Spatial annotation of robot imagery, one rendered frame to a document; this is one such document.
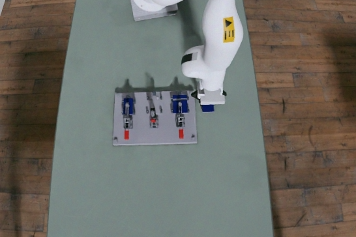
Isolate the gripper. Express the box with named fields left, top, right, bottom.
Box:
left=191, top=79, right=227, bottom=103

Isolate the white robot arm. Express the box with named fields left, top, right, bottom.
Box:
left=134, top=0, right=243, bottom=105

